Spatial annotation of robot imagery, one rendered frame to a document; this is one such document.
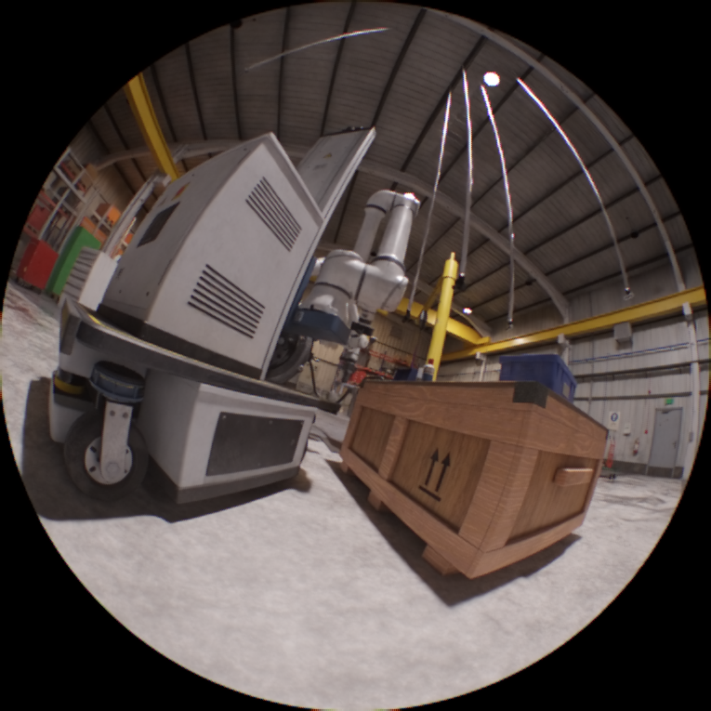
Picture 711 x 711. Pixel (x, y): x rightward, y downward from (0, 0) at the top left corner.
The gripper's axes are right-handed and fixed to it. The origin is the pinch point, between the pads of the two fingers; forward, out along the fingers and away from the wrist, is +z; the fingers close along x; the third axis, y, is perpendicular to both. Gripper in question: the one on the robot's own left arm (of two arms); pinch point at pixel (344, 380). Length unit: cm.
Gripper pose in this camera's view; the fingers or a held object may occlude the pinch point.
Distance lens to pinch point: 189.0
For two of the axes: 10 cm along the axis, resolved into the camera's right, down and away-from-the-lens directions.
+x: -3.3, 0.8, 9.4
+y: 9.0, 3.3, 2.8
